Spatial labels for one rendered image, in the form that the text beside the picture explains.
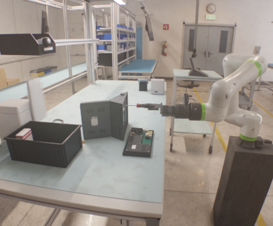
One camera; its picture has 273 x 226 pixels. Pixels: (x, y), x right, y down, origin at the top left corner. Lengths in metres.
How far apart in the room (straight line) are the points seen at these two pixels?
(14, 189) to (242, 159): 1.36
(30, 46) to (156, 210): 0.85
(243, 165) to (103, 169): 1.04
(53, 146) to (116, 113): 0.36
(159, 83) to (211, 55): 6.04
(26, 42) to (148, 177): 0.80
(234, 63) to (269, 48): 7.11
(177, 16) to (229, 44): 2.14
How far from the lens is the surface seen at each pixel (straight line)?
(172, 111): 0.99
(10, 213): 2.30
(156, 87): 1.88
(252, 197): 1.78
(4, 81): 4.72
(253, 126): 1.49
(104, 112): 1.04
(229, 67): 1.37
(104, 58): 3.92
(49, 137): 1.11
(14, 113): 1.10
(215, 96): 0.96
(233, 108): 1.52
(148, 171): 0.84
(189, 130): 2.84
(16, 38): 1.06
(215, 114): 1.02
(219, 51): 7.87
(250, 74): 1.16
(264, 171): 1.64
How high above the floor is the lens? 1.51
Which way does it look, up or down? 21 degrees down
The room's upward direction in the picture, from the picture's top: straight up
